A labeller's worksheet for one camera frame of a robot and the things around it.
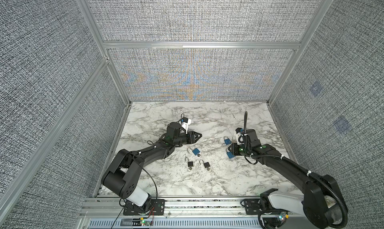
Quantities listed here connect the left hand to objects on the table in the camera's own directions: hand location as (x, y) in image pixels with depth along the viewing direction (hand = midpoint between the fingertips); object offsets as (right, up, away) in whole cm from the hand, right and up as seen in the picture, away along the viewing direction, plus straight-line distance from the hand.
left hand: (200, 136), depth 84 cm
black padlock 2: (+4, -17, +3) cm, 18 cm away
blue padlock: (-3, -11, +8) cm, 14 cm away
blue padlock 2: (+18, -12, +6) cm, 22 cm away
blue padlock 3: (+18, -5, +13) cm, 23 cm away
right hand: (+17, -7, +3) cm, 19 cm away
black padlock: (-6, -17, +4) cm, 18 cm away
